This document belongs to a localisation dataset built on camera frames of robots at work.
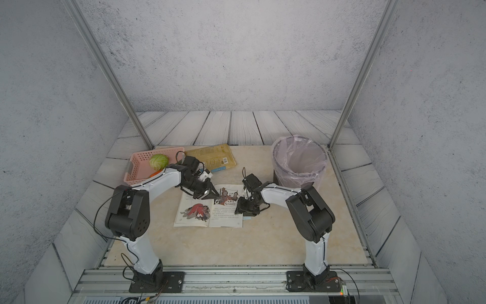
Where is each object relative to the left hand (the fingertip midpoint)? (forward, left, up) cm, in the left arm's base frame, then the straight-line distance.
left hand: (220, 195), depth 88 cm
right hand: (-6, -9, -7) cm, 13 cm away
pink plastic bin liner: (+17, -39, +3) cm, 43 cm away
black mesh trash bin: (+17, -39, +3) cm, 42 cm away
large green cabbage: (+23, +35, -2) cm, 42 cm away
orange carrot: (+21, +39, -9) cm, 45 cm away
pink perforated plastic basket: (+24, +49, -9) cm, 56 cm away
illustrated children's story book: (-4, +2, -8) cm, 9 cm away
